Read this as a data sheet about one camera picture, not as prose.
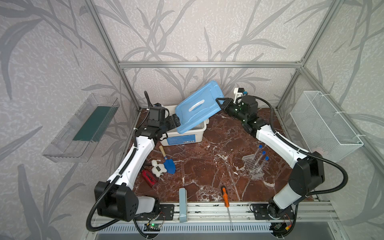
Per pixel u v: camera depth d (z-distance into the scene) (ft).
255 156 2.96
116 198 1.28
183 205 2.37
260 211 2.40
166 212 2.43
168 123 2.36
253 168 2.86
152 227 2.35
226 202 2.47
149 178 2.69
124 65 3.07
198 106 2.75
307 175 1.43
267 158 2.49
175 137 2.99
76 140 2.09
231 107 2.27
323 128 2.06
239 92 2.36
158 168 2.77
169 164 2.98
